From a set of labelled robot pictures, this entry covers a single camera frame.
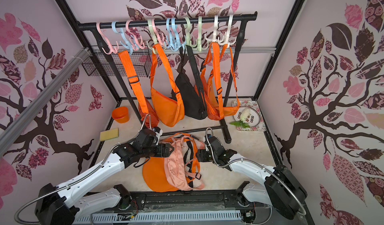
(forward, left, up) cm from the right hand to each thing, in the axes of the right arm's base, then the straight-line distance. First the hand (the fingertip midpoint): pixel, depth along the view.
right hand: (200, 153), depth 85 cm
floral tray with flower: (+29, -38, -5) cm, 48 cm away
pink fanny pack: (-13, +11, +3) cm, 17 cm away
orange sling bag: (+40, -26, -4) cm, 48 cm away
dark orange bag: (+32, -7, +29) cm, 44 cm away
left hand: (-2, +18, +7) cm, 20 cm away
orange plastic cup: (+33, +58, -3) cm, 67 cm away
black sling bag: (+27, +6, +28) cm, 40 cm away
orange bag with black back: (-8, +26, -3) cm, 28 cm away
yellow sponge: (+17, +58, -2) cm, 61 cm away
